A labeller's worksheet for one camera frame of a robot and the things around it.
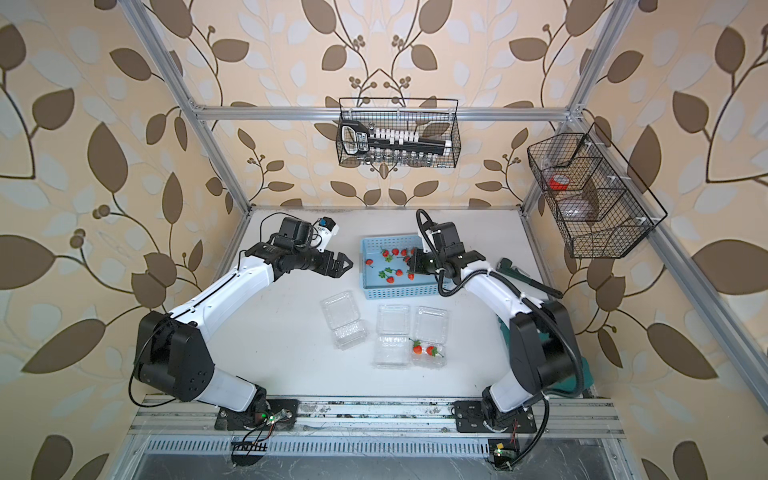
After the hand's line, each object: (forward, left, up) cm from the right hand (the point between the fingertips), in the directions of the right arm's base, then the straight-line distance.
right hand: (407, 261), depth 88 cm
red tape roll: (+11, -42, +19) cm, 48 cm away
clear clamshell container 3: (-18, -6, -13) cm, 23 cm away
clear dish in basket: (+5, -47, +15) cm, 50 cm away
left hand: (0, +21, +5) cm, 21 cm away
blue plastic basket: (-5, +10, -7) cm, 13 cm away
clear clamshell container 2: (-19, +5, -14) cm, 24 cm away
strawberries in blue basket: (+5, +8, -14) cm, 16 cm away
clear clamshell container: (-9, +21, -14) cm, 27 cm away
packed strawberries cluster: (-22, -2, -13) cm, 25 cm away
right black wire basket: (0, -49, +20) cm, 53 cm away
